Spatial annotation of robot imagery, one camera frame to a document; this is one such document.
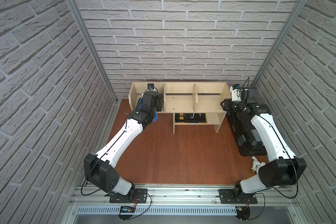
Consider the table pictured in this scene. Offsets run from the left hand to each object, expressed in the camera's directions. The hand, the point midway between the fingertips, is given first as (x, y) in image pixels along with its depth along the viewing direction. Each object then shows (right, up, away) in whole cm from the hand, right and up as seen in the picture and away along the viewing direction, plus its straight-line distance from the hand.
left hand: (149, 96), depth 79 cm
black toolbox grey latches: (+58, -26, +1) cm, 64 cm away
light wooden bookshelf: (+25, -4, +6) cm, 26 cm away
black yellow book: (+26, -13, +11) cm, 31 cm away
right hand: (+45, -4, +1) cm, 46 cm away
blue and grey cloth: (+4, -13, -2) cm, 14 cm away
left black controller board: (-12, -61, -7) cm, 63 cm away
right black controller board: (+49, -61, -10) cm, 79 cm away
